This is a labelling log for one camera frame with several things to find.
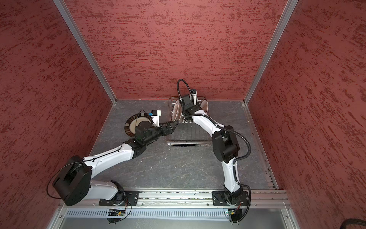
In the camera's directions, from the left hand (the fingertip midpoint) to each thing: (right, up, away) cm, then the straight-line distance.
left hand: (174, 125), depth 79 cm
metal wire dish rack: (+6, -9, +21) cm, 24 cm away
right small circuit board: (+30, -45, -7) cm, 54 cm away
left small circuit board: (-31, -45, -6) cm, 56 cm away
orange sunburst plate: (0, +6, +17) cm, 18 cm away
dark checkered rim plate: (-27, +1, +28) cm, 40 cm away
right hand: (+13, +12, +17) cm, 24 cm away
